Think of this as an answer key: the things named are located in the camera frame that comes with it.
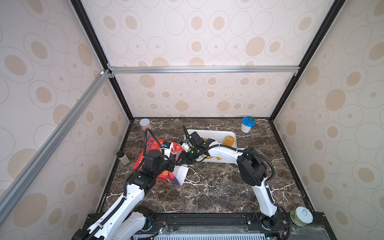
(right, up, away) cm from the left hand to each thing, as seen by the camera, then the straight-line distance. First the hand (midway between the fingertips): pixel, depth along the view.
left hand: (179, 154), depth 78 cm
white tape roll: (+60, -29, -6) cm, 67 cm away
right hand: (-2, -7, +8) cm, 11 cm away
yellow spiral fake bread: (+32, +6, +24) cm, 41 cm away
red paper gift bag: (-2, -15, +12) cm, 19 cm away
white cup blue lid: (+45, +18, +27) cm, 56 cm away
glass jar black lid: (-36, -2, +10) cm, 37 cm away
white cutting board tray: (+28, +7, +29) cm, 41 cm away
